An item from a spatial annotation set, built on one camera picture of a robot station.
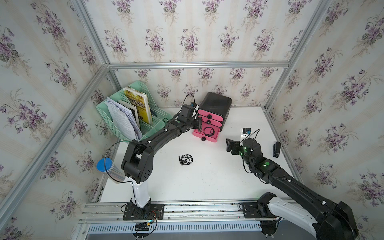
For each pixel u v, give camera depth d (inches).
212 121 38.7
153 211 28.7
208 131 40.9
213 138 38.5
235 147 27.7
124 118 30.6
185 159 35.6
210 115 37.4
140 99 36.1
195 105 31.6
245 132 26.7
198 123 31.3
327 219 15.2
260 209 25.8
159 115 44.8
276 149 36.6
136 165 19.0
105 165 26.9
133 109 36.3
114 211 29.4
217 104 40.7
